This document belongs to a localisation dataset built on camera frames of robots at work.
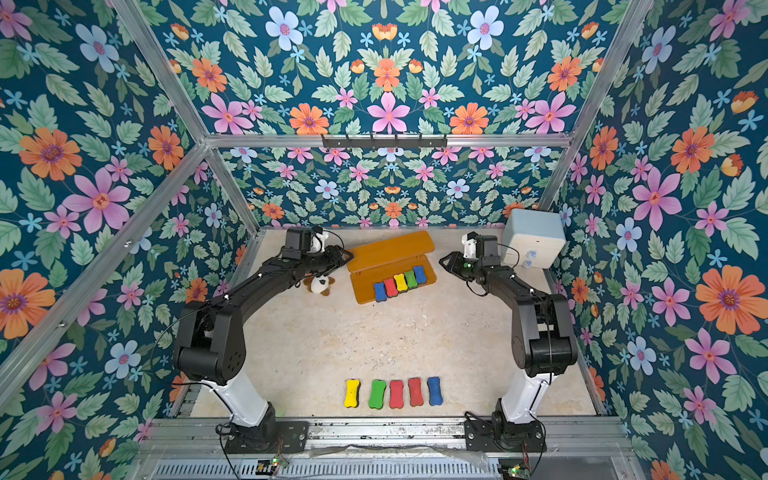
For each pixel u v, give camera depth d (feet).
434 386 2.64
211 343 1.57
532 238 3.23
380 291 3.23
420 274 3.41
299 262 2.37
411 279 3.33
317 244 2.75
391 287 3.24
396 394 2.62
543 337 1.60
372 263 3.02
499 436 2.18
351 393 2.62
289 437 2.43
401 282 3.32
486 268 2.42
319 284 3.31
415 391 2.63
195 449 2.38
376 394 2.65
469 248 2.90
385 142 3.06
